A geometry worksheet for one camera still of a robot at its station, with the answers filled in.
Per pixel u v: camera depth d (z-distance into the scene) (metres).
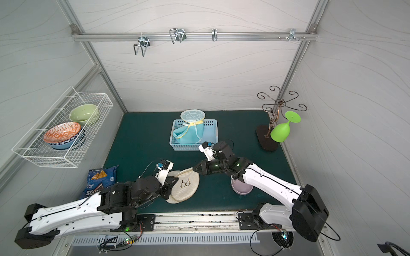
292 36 0.77
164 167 0.59
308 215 0.40
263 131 1.01
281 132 0.80
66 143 0.57
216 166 0.65
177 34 0.76
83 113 0.73
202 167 0.69
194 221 0.75
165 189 0.59
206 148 0.70
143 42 0.78
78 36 0.77
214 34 0.72
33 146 0.57
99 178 0.82
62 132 0.63
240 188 0.82
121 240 0.70
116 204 0.47
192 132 1.01
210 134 1.07
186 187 0.73
